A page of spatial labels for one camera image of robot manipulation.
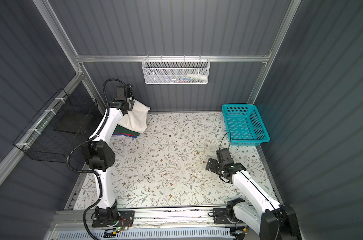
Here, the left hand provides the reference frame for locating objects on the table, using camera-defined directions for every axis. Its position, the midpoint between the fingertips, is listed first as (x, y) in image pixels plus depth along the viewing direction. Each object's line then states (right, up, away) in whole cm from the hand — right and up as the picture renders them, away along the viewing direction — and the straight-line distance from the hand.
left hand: (121, 100), depth 91 cm
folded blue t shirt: (-1, -21, +8) cm, 23 cm away
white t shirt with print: (+7, -12, +8) cm, 16 cm away
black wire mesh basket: (-22, -15, -15) cm, 31 cm away
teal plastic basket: (+85, -15, +21) cm, 89 cm away
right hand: (+57, -40, -5) cm, 70 cm away
